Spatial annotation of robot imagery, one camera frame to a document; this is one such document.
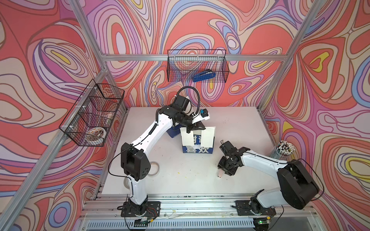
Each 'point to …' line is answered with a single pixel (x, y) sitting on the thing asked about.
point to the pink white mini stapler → (220, 173)
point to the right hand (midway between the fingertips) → (221, 173)
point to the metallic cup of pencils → (282, 149)
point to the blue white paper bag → (197, 148)
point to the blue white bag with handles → (174, 131)
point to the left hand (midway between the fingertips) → (204, 127)
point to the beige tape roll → (154, 168)
